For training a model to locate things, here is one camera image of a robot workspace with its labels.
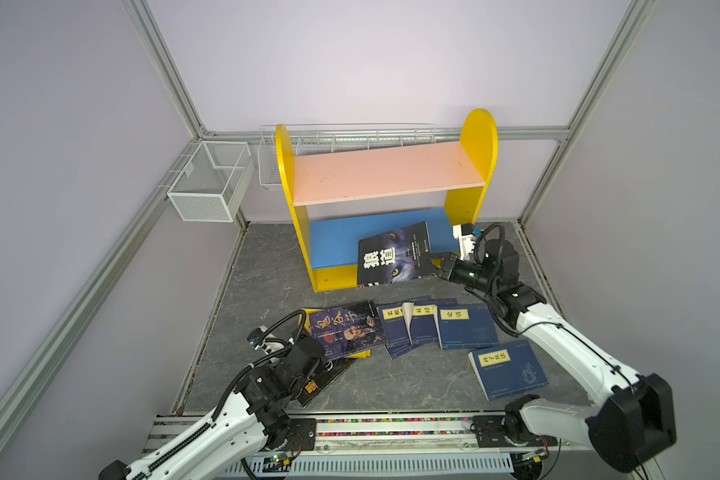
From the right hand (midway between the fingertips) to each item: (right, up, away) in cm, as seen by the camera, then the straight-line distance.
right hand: (422, 259), depth 75 cm
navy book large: (+16, -21, +15) cm, 30 cm away
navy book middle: (+2, -18, +16) cm, 25 cm away
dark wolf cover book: (-7, +1, +4) cm, 8 cm away
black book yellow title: (-26, -32, +8) cm, 42 cm away
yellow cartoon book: (-16, -27, +8) cm, 33 cm away
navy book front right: (+25, -31, +9) cm, 41 cm away
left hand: (-32, -22, +5) cm, 39 cm away
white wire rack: (-25, +38, +19) cm, 49 cm away
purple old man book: (-19, -21, +12) cm, 31 cm away
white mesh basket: (-65, +25, +23) cm, 74 cm away
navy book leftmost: (-6, -22, +14) cm, 27 cm away
